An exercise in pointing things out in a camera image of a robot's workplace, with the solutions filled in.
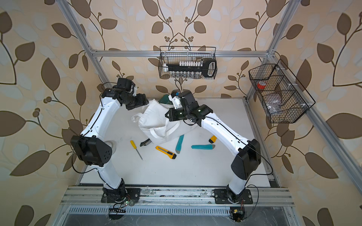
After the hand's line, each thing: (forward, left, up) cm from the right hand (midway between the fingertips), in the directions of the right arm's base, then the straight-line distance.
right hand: (166, 115), depth 76 cm
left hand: (+12, +16, 0) cm, 20 cm away
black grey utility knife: (-3, +17, -25) cm, 31 cm away
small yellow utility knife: (-2, -29, -26) cm, 39 cm away
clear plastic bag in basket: (0, -57, +4) cm, 57 cm away
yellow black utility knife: (-10, +2, -26) cm, 28 cm away
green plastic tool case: (+33, +5, -21) cm, 40 cm away
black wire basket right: (+2, -62, +6) cm, 63 cm away
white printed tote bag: (-7, +4, -2) cm, 8 cm away
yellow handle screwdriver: (-5, +24, -27) cm, 37 cm away
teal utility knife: (-7, -5, -26) cm, 28 cm away
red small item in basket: (+20, -59, +2) cm, 62 cm away
